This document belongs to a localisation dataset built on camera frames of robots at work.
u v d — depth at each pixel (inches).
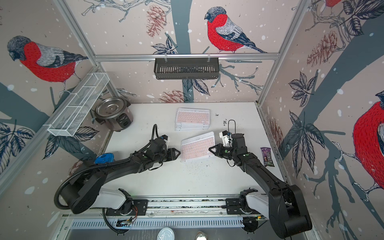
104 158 32.1
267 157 35.4
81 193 16.5
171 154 30.4
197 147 34.8
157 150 27.1
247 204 24.9
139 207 28.9
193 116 42.3
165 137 32.4
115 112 36.8
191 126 41.7
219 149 28.8
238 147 26.1
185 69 41.8
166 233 24.6
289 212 15.7
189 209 29.3
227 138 30.7
